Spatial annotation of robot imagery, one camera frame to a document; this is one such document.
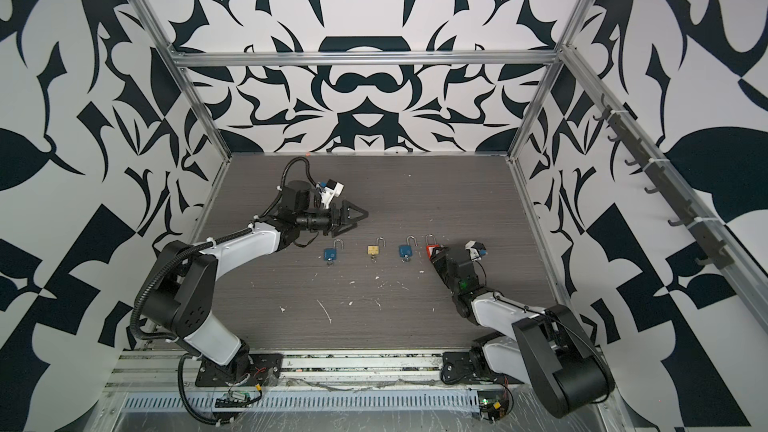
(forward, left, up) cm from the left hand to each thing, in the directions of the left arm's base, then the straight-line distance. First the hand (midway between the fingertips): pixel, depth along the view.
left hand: (365, 214), depth 82 cm
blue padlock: (-3, +12, -17) cm, 21 cm away
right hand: (-4, -20, -13) cm, 24 cm away
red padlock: (-2, -19, -16) cm, 25 cm away
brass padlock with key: (-2, -2, -17) cm, 17 cm away
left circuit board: (-39, +30, -14) cm, 51 cm away
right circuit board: (-42, -30, -19) cm, 55 cm away
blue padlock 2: (-2, -12, -17) cm, 21 cm away
